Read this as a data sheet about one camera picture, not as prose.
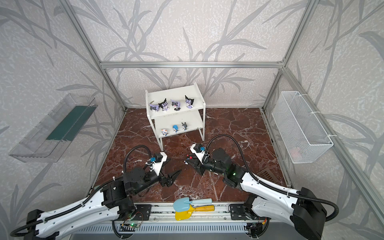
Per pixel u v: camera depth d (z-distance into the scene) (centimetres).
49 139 63
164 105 71
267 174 87
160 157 59
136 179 51
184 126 85
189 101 71
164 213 75
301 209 40
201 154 61
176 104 71
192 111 75
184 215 72
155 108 71
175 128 85
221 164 56
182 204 76
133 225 70
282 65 94
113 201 51
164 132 82
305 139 60
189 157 70
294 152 73
